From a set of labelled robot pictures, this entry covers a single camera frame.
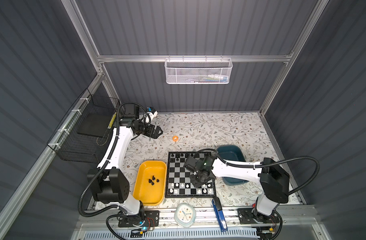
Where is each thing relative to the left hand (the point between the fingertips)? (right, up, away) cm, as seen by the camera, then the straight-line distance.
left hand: (154, 129), depth 83 cm
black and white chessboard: (+14, -31, 0) cm, 34 cm away
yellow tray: (-3, -31, +1) cm, 31 cm away
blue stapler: (+34, -40, -10) cm, 53 cm away
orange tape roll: (+10, -7, +22) cm, 26 cm away
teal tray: (+46, -16, +13) cm, 51 cm away
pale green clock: (+18, -42, -11) cm, 47 cm away
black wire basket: (-31, -2, -12) cm, 33 cm away
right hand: (+24, -30, -2) cm, 39 cm away
